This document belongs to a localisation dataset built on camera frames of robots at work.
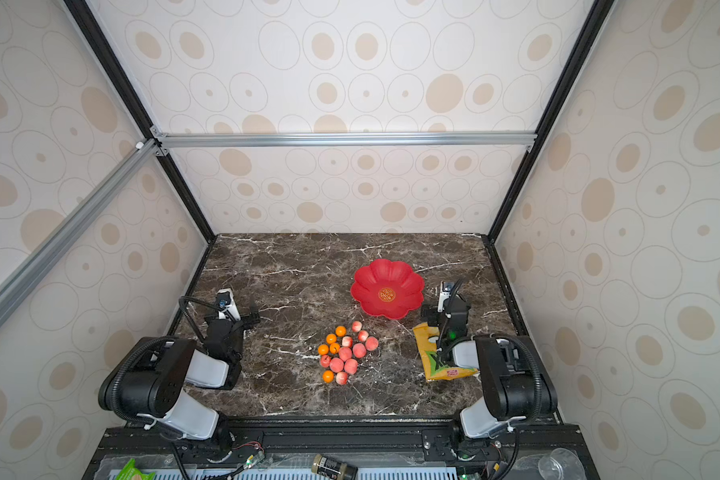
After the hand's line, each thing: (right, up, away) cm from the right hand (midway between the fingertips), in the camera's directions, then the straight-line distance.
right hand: (455, 300), depth 94 cm
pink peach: (-29, -10, -3) cm, 31 cm away
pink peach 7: (-32, -17, -11) cm, 38 cm away
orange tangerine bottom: (-39, -20, -11) cm, 45 cm away
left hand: (-65, +3, -6) cm, 65 cm away
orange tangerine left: (-41, -14, -6) cm, 44 cm away
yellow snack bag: (-11, -10, -2) cm, 15 cm away
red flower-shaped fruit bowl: (-21, +3, +9) cm, 23 cm away
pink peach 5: (-40, -16, -9) cm, 44 cm away
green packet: (-82, -36, -26) cm, 94 cm away
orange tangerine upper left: (-39, -11, -4) cm, 41 cm away
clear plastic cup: (+18, -36, -24) cm, 47 cm away
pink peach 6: (-37, -17, -9) cm, 42 cm away
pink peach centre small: (-34, -12, -5) cm, 36 cm away
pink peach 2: (-27, -12, -5) cm, 30 cm away
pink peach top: (-31, -8, -2) cm, 32 cm away
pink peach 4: (-34, -14, -8) cm, 38 cm away
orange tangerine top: (-36, -9, -2) cm, 37 cm away
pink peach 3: (-30, -13, -8) cm, 34 cm away
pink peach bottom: (-35, -20, -12) cm, 42 cm away
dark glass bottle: (-36, -35, -26) cm, 57 cm away
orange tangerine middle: (-38, -13, -7) cm, 40 cm away
